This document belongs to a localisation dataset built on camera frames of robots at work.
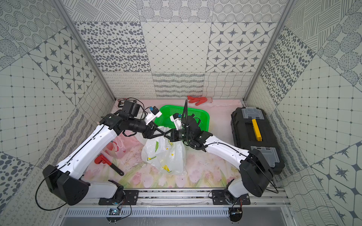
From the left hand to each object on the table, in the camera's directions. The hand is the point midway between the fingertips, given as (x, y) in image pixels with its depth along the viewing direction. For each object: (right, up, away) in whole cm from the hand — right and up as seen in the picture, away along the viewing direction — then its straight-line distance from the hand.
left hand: (164, 132), depth 70 cm
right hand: (-1, -3, +7) cm, 7 cm away
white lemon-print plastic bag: (+2, -15, +8) cm, 17 cm away
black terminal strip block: (-44, +19, +46) cm, 66 cm away
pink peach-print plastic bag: (-23, -8, +6) cm, 25 cm away
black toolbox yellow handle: (+51, 0, +15) cm, 53 cm away
